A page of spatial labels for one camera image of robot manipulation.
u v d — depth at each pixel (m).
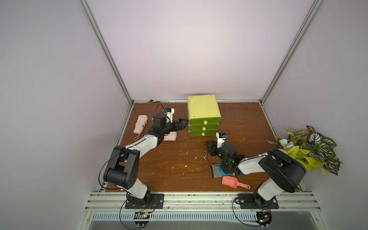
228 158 0.69
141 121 1.04
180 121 0.79
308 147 0.71
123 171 0.45
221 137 0.78
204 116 0.83
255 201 0.66
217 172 0.81
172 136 0.95
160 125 0.70
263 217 0.70
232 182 0.79
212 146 0.79
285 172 0.45
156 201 0.73
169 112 0.81
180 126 0.79
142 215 0.71
